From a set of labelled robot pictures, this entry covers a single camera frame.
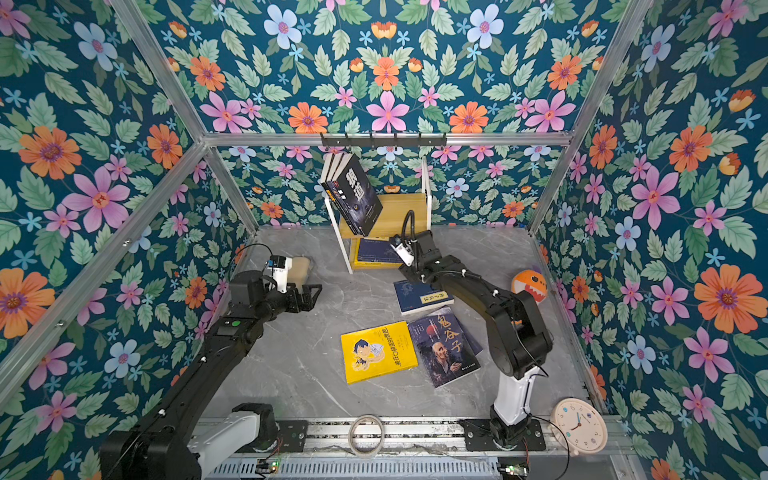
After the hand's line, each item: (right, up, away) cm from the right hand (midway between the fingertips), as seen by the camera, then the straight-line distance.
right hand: (412, 257), depth 94 cm
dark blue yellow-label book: (-12, +3, +11) cm, 17 cm away
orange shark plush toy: (+38, -8, -1) cm, 39 cm away
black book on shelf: (-21, +18, -15) cm, 32 cm away
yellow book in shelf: (-17, -2, +10) cm, 19 cm away
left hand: (-28, -5, -15) cm, 32 cm away
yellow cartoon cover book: (-11, -27, -7) cm, 30 cm away
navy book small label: (+2, -13, +5) cm, 14 cm away
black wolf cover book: (-17, +18, -8) cm, 26 cm away
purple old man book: (+9, -27, -8) cm, 29 cm away
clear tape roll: (-8, -45, -22) cm, 51 cm away
